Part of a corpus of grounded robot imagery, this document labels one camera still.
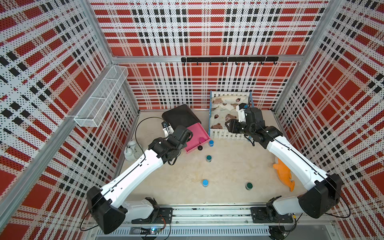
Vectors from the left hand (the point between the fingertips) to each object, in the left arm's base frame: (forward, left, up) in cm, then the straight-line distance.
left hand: (179, 140), depth 77 cm
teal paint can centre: (-1, -16, -20) cm, 26 cm away
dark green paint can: (-17, -38, -20) cm, 46 cm away
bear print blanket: (+37, -28, -14) cm, 48 cm away
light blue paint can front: (-16, -13, -20) cm, 29 cm away
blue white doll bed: (+17, -27, -19) cm, 37 cm away
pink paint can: (+7, -12, -10) cm, 17 cm away
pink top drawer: (+9, -10, -11) cm, 18 cm away
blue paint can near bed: (+10, -18, -20) cm, 29 cm away
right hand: (+8, -27, +4) cm, 29 cm away
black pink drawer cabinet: (+23, +1, -6) cm, 24 cm away
